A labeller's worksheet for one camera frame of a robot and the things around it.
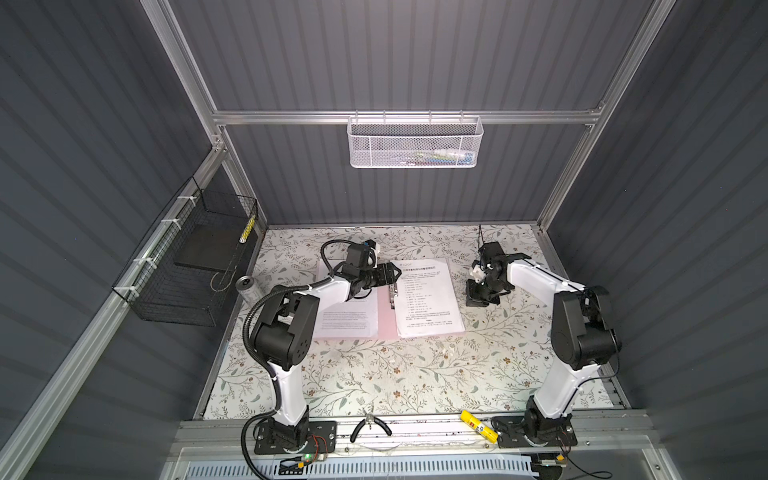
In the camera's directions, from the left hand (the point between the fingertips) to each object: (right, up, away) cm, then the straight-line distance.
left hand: (394, 272), depth 97 cm
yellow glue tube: (+23, -38, -24) cm, 50 cm away
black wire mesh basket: (-51, +2, -24) cm, 56 cm away
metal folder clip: (0, -7, +2) cm, 7 cm away
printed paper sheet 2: (+11, -10, +2) cm, 15 cm away
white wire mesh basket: (+9, +53, +27) cm, 60 cm away
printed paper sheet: (-12, -14, -3) cm, 19 cm away
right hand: (+24, -10, -3) cm, 26 cm away
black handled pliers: (-7, -37, -20) cm, 42 cm away
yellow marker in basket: (-41, +13, -16) cm, 45 cm away
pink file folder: (-2, -16, -2) cm, 16 cm away
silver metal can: (-43, -4, -11) cm, 44 cm away
